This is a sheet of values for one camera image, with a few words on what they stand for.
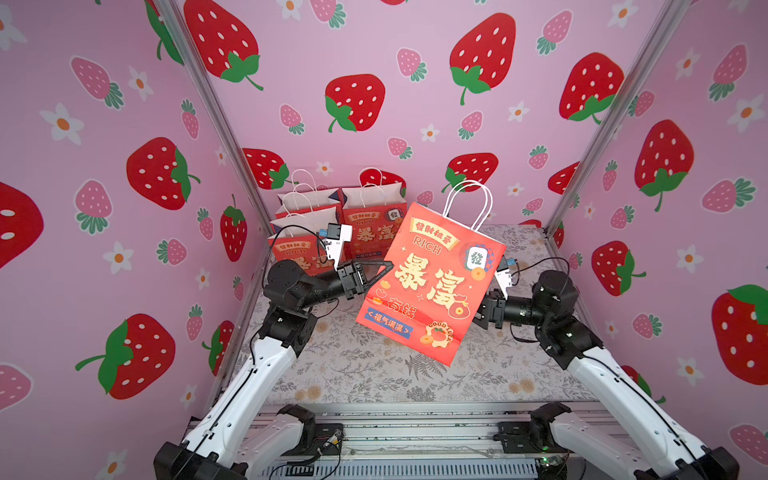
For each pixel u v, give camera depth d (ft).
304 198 2.80
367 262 1.87
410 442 2.45
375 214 3.12
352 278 1.71
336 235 1.79
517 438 2.39
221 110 2.82
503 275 1.98
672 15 2.26
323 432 2.45
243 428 1.39
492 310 1.85
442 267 1.88
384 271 1.90
